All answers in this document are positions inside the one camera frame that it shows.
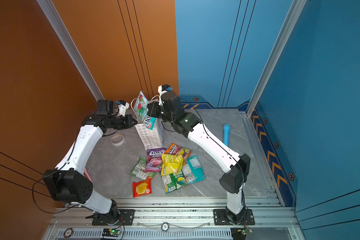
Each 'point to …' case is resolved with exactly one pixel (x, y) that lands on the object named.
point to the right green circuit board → (240, 233)
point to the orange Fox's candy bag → (175, 149)
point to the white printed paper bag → (150, 139)
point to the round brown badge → (68, 232)
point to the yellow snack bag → (171, 163)
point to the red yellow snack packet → (142, 187)
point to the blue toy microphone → (226, 128)
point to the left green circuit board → (111, 232)
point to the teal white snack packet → (192, 170)
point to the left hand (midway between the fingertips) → (137, 120)
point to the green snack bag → (172, 182)
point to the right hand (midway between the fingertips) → (145, 105)
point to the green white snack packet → (138, 171)
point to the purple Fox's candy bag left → (154, 160)
